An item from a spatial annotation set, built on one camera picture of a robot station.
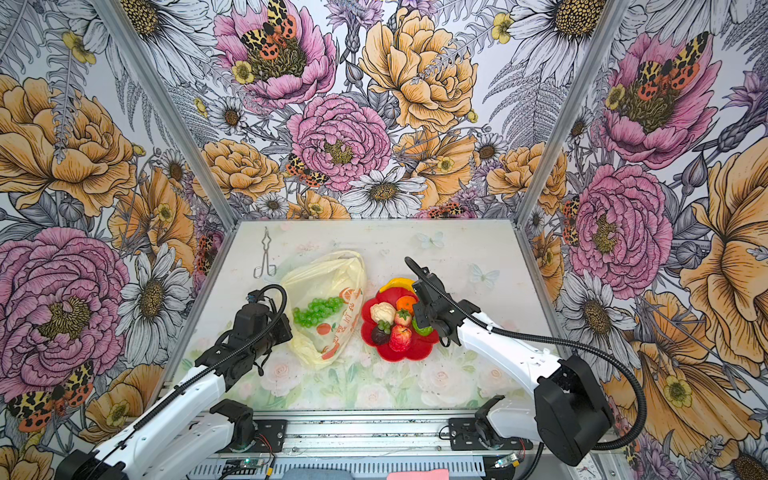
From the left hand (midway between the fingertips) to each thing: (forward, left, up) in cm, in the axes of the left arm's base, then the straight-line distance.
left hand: (288, 329), depth 85 cm
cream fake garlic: (+6, -27, -1) cm, 27 cm away
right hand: (+3, -39, +2) cm, 40 cm away
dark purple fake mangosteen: (-2, -26, -1) cm, 26 cm away
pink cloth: (-33, -39, -6) cm, 51 cm away
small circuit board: (-30, +6, -7) cm, 31 cm away
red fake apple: (-3, -31, 0) cm, 31 cm away
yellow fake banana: (+13, -31, +3) cm, 34 cm away
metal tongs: (+27, +13, -8) cm, 31 cm away
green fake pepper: (0, -38, -2) cm, 38 cm away
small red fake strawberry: (+3, -32, 0) cm, 33 cm away
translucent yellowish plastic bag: (+16, -8, -7) cm, 19 cm away
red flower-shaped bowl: (+13, -29, -4) cm, 32 cm away
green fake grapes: (+8, -7, -2) cm, 10 cm away
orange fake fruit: (+9, -34, -2) cm, 35 cm away
